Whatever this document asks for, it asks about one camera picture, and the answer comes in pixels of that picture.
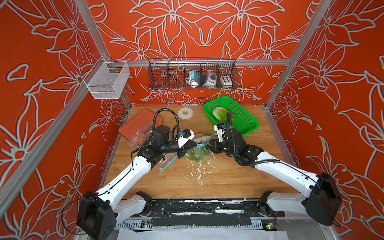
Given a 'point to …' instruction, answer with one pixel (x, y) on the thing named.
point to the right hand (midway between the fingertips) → (204, 143)
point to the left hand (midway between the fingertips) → (195, 142)
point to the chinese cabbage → (221, 114)
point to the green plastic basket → (244, 122)
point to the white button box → (226, 82)
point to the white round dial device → (211, 79)
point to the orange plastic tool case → (145, 116)
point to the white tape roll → (185, 113)
